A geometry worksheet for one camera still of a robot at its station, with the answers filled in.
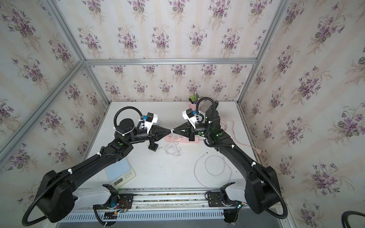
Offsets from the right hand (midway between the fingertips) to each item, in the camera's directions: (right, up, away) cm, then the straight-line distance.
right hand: (177, 132), depth 68 cm
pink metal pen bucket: (+10, +15, +40) cm, 44 cm away
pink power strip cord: (+53, -16, +25) cm, 61 cm away
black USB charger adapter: (-17, -12, +24) cm, 32 cm away
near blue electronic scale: (-33, -25, +12) cm, 43 cm away
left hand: (-3, 0, -1) cm, 3 cm away
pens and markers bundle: (+11, +21, +43) cm, 49 cm away
